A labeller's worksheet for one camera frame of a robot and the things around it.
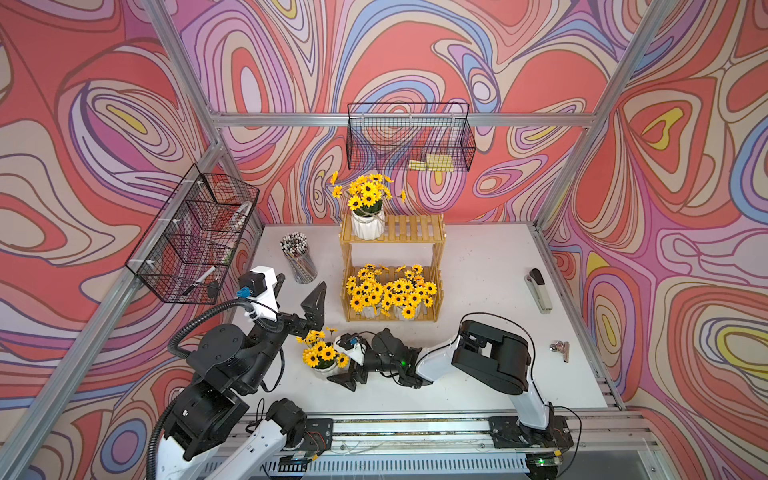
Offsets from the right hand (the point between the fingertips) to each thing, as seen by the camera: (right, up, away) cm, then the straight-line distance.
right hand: (336, 367), depth 82 cm
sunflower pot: (-2, +7, -11) cm, 13 cm away
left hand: (-1, +27, -26) cm, 37 cm away
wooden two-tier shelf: (+17, +39, 0) cm, 42 cm away
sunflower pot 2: (+8, +21, -2) cm, 23 cm away
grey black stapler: (+64, +19, +14) cm, 69 cm away
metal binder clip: (+67, +4, +6) cm, 68 cm away
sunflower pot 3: (+20, +20, -3) cm, 29 cm away
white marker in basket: (-32, +26, -9) cm, 42 cm away
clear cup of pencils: (-14, +34, +8) cm, 37 cm away
